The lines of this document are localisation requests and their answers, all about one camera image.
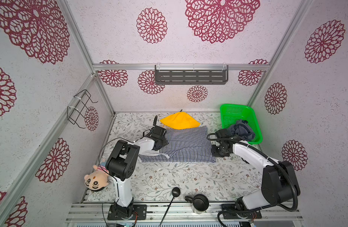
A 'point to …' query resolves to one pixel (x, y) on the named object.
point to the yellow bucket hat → (180, 120)
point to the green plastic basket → (230, 113)
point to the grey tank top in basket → (241, 128)
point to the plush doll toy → (97, 180)
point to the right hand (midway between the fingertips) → (214, 151)
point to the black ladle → (176, 192)
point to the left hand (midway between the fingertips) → (163, 144)
